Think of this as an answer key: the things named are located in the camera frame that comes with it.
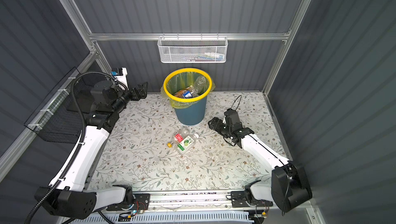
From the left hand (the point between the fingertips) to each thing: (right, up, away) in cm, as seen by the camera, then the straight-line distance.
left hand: (138, 82), depth 69 cm
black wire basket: (-36, -17, -2) cm, 40 cm away
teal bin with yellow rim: (+23, -18, +35) cm, 45 cm away
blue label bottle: (+20, -4, +19) cm, 28 cm away
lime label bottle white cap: (+21, -32, +20) cm, 43 cm away
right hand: (+36, -22, +16) cm, 45 cm away
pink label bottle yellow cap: (+16, -29, +22) cm, 39 cm away
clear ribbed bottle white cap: (+28, +2, +27) cm, 39 cm away
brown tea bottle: (+15, -3, +25) cm, 29 cm away
